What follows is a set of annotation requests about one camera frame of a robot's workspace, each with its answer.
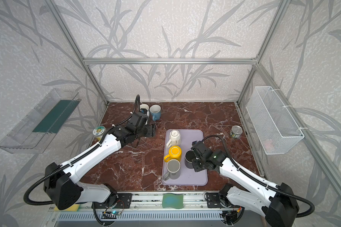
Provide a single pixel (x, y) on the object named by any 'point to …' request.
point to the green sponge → (173, 200)
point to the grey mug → (173, 167)
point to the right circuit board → (228, 217)
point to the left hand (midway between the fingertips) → (153, 124)
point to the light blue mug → (142, 110)
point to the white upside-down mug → (175, 140)
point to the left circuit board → (110, 214)
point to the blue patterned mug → (155, 110)
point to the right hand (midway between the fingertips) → (195, 159)
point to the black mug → (189, 156)
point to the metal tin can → (236, 131)
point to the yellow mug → (174, 152)
